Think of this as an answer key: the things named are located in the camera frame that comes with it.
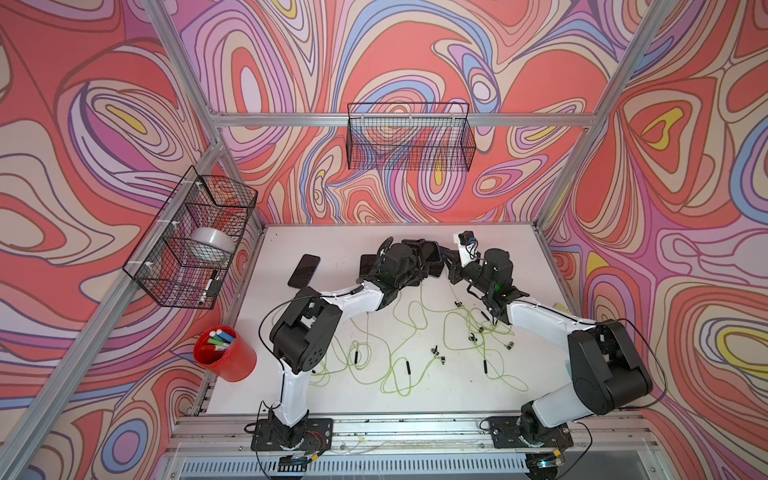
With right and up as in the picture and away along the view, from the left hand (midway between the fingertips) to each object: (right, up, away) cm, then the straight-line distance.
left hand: (436, 246), depth 87 cm
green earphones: (-33, -37, -3) cm, 50 cm away
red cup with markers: (-55, -27, -14) cm, 63 cm away
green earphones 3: (-11, -38, -5) cm, 40 cm away
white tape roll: (-58, +1, -15) cm, 60 cm away
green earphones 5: (+20, -26, +3) cm, 33 cm away
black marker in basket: (-59, -7, -12) cm, 61 cm away
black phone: (-45, -9, +19) cm, 50 cm away
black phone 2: (-22, -6, +21) cm, 31 cm away
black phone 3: (0, -3, +6) cm, 6 cm away
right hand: (+2, -3, 0) cm, 4 cm away
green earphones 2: (-24, -32, 0) cm, 40 cm away
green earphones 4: (+8, -26, +6) cm, 27 cm away
